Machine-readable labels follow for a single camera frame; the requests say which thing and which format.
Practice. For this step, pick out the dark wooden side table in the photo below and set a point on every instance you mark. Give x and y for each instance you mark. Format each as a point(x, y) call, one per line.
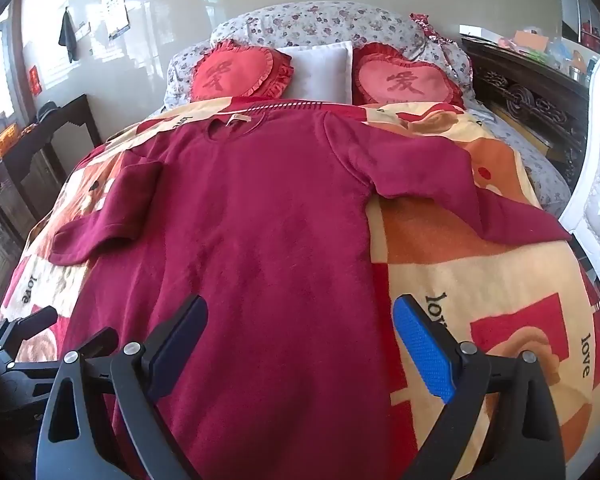
point(50, 160)

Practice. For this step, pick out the colourful clutter pile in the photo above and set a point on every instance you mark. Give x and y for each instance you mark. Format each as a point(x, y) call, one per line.
point(545, 47)

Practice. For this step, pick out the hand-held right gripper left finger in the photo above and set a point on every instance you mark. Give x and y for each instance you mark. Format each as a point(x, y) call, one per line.
point(180, 342)

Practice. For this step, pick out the dark hanging cloth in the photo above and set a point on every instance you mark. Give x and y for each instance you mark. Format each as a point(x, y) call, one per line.
point(68, 35)

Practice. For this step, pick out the floral folded quilt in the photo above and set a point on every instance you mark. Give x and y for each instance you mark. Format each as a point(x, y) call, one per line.
point(320, 22)

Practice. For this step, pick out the dark carved wooden headboard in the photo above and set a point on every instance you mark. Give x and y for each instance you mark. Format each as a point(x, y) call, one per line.
point(530, 102)

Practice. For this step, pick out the orange and cream printed blanket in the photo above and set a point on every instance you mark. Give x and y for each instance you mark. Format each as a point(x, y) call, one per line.
point(480, 260)

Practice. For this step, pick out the maroon knit sweater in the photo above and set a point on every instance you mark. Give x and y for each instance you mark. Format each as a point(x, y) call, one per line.
point(260, 220)

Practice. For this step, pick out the dark wooden low cabinet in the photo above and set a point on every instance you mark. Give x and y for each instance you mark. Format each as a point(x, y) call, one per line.
point(0, 240)

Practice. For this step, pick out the wall calendar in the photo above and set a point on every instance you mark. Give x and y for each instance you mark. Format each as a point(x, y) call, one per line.
point(115, 5)

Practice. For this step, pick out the red heart pillow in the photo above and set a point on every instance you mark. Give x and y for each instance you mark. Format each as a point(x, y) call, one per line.
point(405, 82)
point(230, 72)

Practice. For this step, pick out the black hat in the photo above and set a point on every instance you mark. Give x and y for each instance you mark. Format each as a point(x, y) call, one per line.
point(49, 112)

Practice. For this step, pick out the white square pillow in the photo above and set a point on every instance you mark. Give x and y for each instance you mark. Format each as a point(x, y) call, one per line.
point(320, 70)

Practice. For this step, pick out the red wall sticker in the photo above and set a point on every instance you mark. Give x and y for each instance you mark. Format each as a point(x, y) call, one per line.
point(35, 80)

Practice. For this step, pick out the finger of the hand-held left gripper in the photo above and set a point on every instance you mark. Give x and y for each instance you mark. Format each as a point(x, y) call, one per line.
point(30, 377)
point(27, 322)

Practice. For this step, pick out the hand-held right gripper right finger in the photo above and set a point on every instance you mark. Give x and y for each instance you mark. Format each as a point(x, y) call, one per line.
point(422, 355)

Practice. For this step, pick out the red patterned cloth bundle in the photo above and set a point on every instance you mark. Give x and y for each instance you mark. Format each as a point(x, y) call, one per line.
point(430, 30)

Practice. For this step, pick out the floral bed sheet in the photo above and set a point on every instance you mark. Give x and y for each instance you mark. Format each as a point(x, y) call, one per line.
point(525, 152)

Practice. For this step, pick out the orange basket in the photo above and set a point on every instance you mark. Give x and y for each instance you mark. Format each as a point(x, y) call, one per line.
point(4, 140)

